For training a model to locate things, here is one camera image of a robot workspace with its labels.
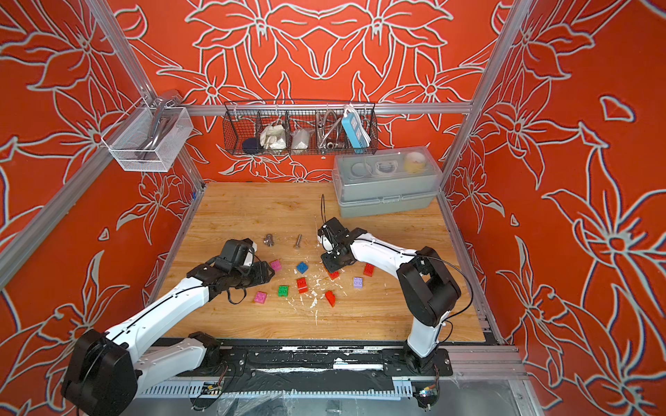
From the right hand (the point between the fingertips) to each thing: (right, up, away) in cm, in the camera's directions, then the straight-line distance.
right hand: (324, 264), depth 88 cm
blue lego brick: (-8, -2, +4) cm, 9 cm away
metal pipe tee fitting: (-22, +7, +10) cm, 25 cm away
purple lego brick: (+12, -6, -1) cm, 13 cm away
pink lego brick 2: (-21, -10, -5) cm, 24 cm away
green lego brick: (-14, -8, -3) cm, 17 cm away
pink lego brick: (-18, -1, +3) cm, 18 cm away
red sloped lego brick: (+2, -10, -5) cm, 11 cm away
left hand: (-18, -2, -5) cm, 19 cm away
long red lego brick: (+16, -3, +3) cm, 17 cm away
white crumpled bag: (-19, +46, +3) cm, 49 cm away
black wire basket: (-13, +52, +12) cm, 55 cm away
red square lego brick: (-8, -7, -1) cm, 11 cm away
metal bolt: (-11, +6, +12) cm, 17 cm away
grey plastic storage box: (+25, +30, +17) cm, 43 cm away
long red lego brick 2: (+3, -4, +1) cm, 5 cm away
